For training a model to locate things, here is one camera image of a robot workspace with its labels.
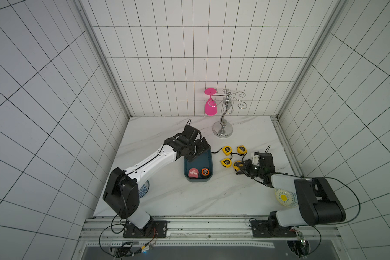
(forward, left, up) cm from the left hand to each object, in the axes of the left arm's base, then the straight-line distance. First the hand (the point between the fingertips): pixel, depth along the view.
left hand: (203, 153), depth 82 cm
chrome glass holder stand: (+29, -14, -14) cm, 35 cm away
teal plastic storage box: (+4, -1, -14) cm, 14 cm away
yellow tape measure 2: (+11, -16, -14) cm, 24 cm away
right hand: (+1, -18, -12) cm, 22 cm away
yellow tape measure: (+12, -25, -14) cm, 31 cm away
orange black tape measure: (-5, -2, -12) cm, 13 cm away
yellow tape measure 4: (-1, -19, -12) cm, 23 cm away
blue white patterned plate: (-14, +32, -16) cm, 38 cm away
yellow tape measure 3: (+2, -14, -13) cm, 19 cm away
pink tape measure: (-5, +5, -14) cm, 15 cm away
